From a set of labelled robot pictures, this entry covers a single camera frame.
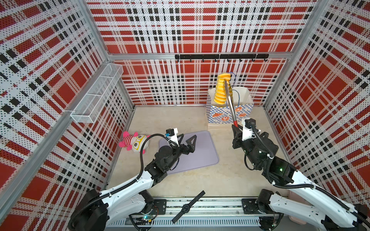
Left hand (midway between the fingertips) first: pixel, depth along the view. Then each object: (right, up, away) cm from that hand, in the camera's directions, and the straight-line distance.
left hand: (190, 137), depth 74 cm
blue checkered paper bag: (+32, +18, +11) cm, 38 cm away
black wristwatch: (-2, -36, -1) cm, 36 cm away
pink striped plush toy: (-36, -5, +16) cm, 40 cm away
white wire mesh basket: (-68, +16, +19) cm, 72 cm away
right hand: (+21, +6, -10) cm, 24 cm away
